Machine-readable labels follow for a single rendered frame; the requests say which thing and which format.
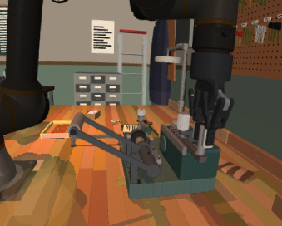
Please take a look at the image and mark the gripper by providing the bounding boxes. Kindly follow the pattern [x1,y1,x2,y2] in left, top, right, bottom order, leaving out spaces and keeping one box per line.
[187,52,235,148]

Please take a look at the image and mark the white cylinder knob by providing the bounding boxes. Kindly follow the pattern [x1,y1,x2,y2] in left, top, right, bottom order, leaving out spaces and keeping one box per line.
[176,112,191,131]

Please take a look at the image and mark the white grey peg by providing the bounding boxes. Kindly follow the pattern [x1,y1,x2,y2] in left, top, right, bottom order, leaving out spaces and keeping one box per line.
[195,125,206,156]

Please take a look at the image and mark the grey brown carriage bar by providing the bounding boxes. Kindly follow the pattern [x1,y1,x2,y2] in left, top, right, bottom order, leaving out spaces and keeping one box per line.
[160,123,208,165]

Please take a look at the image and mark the teal code punch body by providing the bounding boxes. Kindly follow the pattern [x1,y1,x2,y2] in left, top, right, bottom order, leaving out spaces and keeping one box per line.
[121,125,222,200]

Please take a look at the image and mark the small white grey knob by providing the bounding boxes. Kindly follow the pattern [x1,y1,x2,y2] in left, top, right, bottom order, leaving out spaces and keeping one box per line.
[136,108,146,123]

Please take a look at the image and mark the red key bunch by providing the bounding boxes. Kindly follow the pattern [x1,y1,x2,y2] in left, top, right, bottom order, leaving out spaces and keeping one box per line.
[235,29,244,47]

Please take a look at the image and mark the dark brown round knob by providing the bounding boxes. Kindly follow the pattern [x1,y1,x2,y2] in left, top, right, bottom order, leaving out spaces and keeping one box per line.
[130,130,146,145]

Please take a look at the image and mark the olive key bunch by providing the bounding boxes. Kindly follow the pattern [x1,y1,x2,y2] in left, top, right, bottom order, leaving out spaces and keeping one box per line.
[242,27,255,46]

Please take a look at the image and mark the cream striped code card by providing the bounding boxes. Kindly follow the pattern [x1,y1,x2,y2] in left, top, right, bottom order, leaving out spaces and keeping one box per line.
[122,124,138,135]

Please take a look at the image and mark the white key bunch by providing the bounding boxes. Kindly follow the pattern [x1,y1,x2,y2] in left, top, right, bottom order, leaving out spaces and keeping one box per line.
[253,24,268,44]

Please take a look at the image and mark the black key bunch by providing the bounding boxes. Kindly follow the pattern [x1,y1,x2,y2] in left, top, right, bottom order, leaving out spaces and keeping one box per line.
[267,22,282,43]

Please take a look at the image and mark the grey punch lever brown grip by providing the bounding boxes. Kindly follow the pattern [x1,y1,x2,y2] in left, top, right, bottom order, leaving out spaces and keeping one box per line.
[67,111,162,179]

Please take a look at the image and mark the brown striped cloth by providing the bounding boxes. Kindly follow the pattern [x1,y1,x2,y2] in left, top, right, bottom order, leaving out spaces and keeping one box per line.
[216,160,256,183]

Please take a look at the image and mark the brown wooden plank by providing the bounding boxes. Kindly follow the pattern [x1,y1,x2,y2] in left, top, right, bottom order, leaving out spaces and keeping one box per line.
[166,19,177,82]

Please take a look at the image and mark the brown pegboard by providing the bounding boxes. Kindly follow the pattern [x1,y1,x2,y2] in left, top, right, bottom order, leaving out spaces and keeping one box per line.
[230,0,282,82]

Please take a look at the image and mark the dark blue hanging coat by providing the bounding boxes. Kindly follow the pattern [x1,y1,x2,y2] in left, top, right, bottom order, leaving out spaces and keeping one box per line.
[149,19,171,106]

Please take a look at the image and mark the grey ladder red top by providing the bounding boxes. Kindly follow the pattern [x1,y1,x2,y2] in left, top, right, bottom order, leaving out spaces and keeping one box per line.
[116,28,149,106]

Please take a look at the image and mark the grey drawer cabinet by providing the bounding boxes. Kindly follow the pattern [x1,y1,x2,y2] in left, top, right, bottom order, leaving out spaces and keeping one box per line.
[73,71,123,106]

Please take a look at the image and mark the small brown box pink contents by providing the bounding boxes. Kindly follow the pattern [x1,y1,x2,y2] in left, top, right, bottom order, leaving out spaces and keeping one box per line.
[85,109,101,120]

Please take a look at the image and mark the white paper notice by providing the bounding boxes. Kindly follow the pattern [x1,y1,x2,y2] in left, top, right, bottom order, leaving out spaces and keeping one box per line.
[90,18,116,55]

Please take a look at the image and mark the yellow tray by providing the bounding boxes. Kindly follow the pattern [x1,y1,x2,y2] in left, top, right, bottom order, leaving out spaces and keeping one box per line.
[40,120,73,140]

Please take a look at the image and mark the dark side table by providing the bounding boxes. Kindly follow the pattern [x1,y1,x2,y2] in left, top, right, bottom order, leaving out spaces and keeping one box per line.
[42,85,56,106]

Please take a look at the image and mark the grey post stand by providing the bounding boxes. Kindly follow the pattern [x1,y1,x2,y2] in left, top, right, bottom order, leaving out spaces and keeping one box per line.
[166,42,195,117]

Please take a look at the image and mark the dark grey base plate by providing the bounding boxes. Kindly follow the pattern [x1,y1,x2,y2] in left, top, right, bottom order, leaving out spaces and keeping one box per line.
[0,159,37,202]

